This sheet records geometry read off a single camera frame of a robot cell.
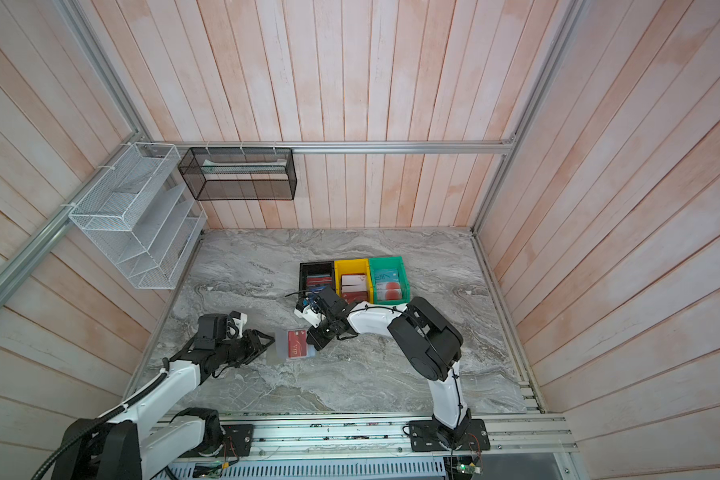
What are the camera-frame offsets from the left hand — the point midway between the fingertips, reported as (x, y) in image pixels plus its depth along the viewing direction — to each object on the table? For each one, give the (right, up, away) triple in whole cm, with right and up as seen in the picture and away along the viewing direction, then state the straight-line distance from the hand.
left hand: (271, 347), depth 85 cm
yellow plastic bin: (+24, +18, +19) cm, 35 cm away
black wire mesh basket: (-17, +56, +20) cm, 62 cm away
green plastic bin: (+37, +18, +18) cm, 45 cm away
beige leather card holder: (+2, -1, 0) cm, 3 cm away
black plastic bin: (+10, +19, +20) cm, 29 cm away
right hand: (+10, +1, +6) cm, 11 cm away
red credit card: (+7, 0, +4) cm, 8 cm away
